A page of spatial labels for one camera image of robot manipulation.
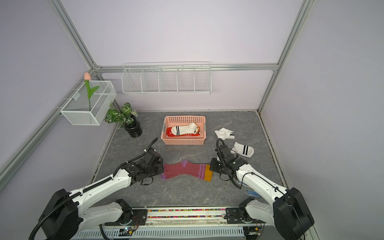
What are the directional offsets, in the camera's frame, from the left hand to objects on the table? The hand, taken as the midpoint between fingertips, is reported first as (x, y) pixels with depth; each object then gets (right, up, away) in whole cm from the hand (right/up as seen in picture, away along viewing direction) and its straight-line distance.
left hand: (162, 168), depth 84 cm
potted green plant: (-22, +29, +2) cm, 37 cm away
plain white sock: (+39, +18, +21) cm, 48 cm away
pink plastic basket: (0, +27, +27) cm, 38 cm away
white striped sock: (+15, +22, +21) cm, 34 cm away
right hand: (+28, +2, +1) cm, 28 cm away
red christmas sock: (0, +19, +22) cm, 29 cm away
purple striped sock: (+23, -3, +2) cm, 23 cm away
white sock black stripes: (+50, +8, +13) cm, 52 cm away
